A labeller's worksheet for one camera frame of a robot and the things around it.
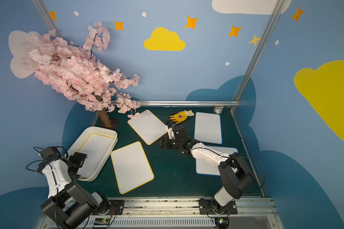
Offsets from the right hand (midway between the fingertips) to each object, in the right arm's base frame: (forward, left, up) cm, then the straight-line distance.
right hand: (162, 141), depth 85 cm
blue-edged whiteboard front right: (-9, -27, -16) cm, 32 cm away
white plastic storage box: (-3, +57, -8) cm, 58 cm away
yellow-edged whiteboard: (-2, +48, -14) cm, 50 cm away
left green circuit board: (-41, +27, -15) cm, 51 cm away
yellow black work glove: (+32, -11, -13) cm, 36 cm away
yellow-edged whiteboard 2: (-12, +19, -14) cm, 26 cm away
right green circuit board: (-37, -35, -17) cm, 53 cm away
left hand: (-16, +44, -3) cm, 46 cm away
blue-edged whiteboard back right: (+24, -33, -16) cm, 43 cm away
